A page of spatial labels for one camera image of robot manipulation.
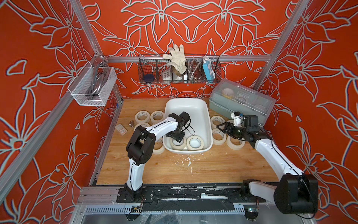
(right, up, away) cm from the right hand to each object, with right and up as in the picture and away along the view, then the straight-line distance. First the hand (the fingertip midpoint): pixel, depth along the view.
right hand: (218, 127), depth 81 cm
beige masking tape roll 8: (+3, -11, +10) cm, 16 cm away
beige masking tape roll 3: (-49, 0, +17) cm, 52 cm away
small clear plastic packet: (-66, -3, +19) cm, 69 cm away
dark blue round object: (-46, +35, +19) cm, 61 cm away
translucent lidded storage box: (+18, +20, +16) cm, 31 cm away
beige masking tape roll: (-53, +6, +27) cm, 59 cm away
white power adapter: (-32, +34, +13) cm, 49 cm away
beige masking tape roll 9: (+14, -14, +9) cm, 22 cm away
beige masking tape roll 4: (-36, -14, +7) cm, 40 cm away
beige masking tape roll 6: (-16, -14, +6) cm, 22 cm away
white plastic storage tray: (-8, -1, +21) cm, 22 cm away
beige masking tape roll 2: (-41, +5, +26) cm, 49 cm away
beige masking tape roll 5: (-25, -14, +8) cm, 29 cm away
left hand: (-26, -7, +12) cm, 29 cm away
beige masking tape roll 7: (+6, +3, +22) cm, 23 cm away
